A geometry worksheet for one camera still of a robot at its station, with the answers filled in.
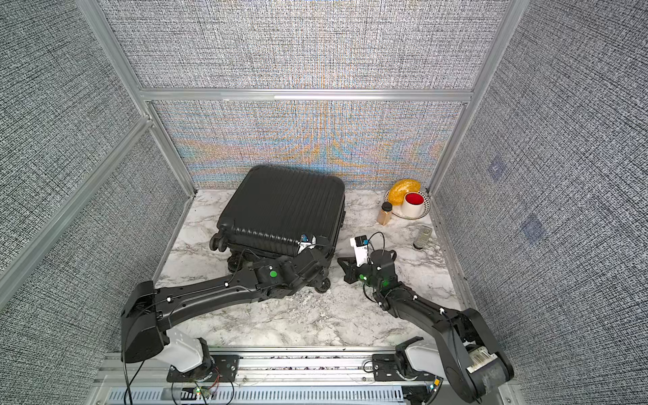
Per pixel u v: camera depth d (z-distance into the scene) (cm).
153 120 94
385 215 103
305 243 67
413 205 103
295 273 56
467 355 42
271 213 85
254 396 70
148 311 46
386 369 73
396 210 110
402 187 110
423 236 94
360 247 75
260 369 75
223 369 74
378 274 67
